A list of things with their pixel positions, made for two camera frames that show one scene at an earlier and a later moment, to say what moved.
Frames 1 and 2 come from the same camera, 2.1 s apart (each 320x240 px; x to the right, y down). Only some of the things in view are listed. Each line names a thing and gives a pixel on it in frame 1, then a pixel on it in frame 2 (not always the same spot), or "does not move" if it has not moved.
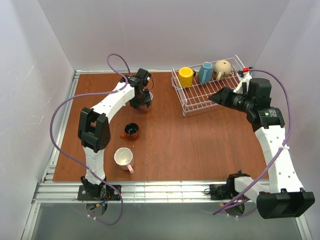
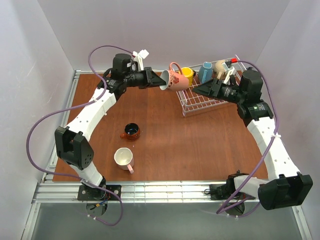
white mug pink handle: (124, 158) does not move
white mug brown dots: (144, 108) to (175, 82)
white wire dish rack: (194, 83) does not move
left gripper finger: (147, 98) to (153, 79)
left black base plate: (99, 192) does not move
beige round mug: (222, 68) does not move
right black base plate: (222, 192) does not move
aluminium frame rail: (132, 192) does not move
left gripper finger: (136, 102) to (157, 81)
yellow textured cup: (185, 76) does not move
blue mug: (205, 73) does not move
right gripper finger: (224, 97) to (211, 88)
